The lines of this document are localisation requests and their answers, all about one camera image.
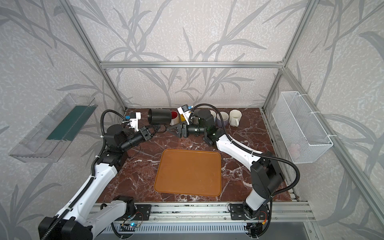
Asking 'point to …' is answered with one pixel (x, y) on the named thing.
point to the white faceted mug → (235, 116)
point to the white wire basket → (305, 138)
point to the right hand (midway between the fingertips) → (171, 124)
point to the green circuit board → (133, 225)
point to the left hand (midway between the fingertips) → (161, 123)
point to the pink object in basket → (294, 149)
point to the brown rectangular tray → (189, 172)
